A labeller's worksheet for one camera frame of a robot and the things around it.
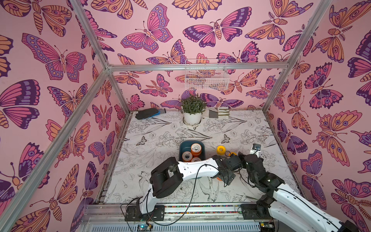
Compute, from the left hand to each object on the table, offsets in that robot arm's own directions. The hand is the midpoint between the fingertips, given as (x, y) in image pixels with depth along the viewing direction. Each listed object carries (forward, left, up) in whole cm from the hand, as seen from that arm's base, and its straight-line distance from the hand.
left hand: (226, 174), depth 82 cm
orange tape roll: (+16, +17, 0) cm, 23 cm away
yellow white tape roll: (+4, +1, +16) cm, 16 cm away
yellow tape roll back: (+17, 0, -3) cm, 17 cm away
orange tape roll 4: (-5, +6, +6) cm, 10 cm away
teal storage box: (+19, +24, 0) cm, 30 cm away
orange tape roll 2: (+12, +23, -2) cm, 26 cm away
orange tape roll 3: (+10, +17, -1) cm, 20 cm away
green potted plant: (+40, +19, +17) cm, 47 cm away
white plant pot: (+43, +19, -2) cm, 47 cm away
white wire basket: (+55, +10, +30) cm, 63 cm away
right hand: (+8, -10, +8) cm, 15 cm away
